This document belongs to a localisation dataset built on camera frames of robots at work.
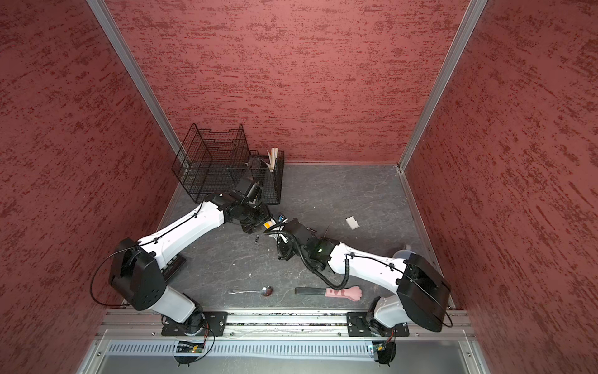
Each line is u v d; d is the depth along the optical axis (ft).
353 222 3.29
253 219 2.34
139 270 1.39
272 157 3.16
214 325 2.43
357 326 2.43
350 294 2.59
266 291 2.60
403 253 2.78
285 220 2.28
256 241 3.09
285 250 2.25
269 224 2.57
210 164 3.98
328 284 1.75
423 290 1.36
